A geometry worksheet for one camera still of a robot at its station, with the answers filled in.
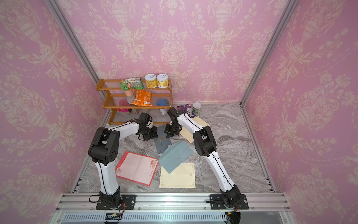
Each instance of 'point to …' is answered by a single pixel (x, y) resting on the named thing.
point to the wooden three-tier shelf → (112, 87)
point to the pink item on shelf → (123, 103)
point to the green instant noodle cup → (196, 106)
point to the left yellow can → (151, 80)
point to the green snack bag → (127, 84)
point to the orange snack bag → (143, 98)
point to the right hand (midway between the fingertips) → (166, 136)
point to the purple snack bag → (188, 108)
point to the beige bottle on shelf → (130, 94)
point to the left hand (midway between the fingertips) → (158, 136)
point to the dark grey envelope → (161, 142)
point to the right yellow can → (162, 80)
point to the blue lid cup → (162, 102)
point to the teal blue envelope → (174, 155)
